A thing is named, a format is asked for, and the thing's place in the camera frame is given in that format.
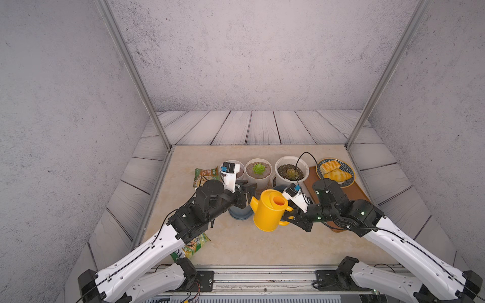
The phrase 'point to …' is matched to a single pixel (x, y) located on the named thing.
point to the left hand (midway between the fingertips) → (255, 185)
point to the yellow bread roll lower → (338, 175)
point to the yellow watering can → (269, 211)
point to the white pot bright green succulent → (259, 171)
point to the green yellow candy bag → (191, 248)
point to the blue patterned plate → (344, 166)
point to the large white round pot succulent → (290, 170)
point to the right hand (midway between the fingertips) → (287, 216)
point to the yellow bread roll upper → (328, 166)
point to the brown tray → (352, 192)
